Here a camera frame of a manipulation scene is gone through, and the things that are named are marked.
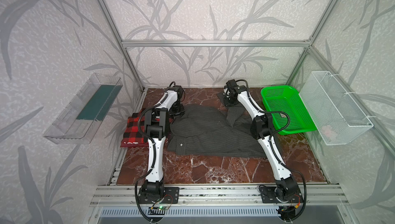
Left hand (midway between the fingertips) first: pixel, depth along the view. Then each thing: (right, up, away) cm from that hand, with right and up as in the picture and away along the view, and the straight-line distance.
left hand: (180, 111), depth 104 cm
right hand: (+33, +8, +8) cm, 35 cm away
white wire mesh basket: (+72, 0, -41) cm, 82 cm away
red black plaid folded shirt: (-25, -13, -14) cm, 31 cm away
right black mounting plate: (+47, -39, -31) cm, 69 cm away
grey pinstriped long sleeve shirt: (+19, -12, -7) cm, 23 cm away
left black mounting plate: (0, -38, -31) cm, 49 cm away
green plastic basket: (+76, -2, +2) cm, 76 cm away
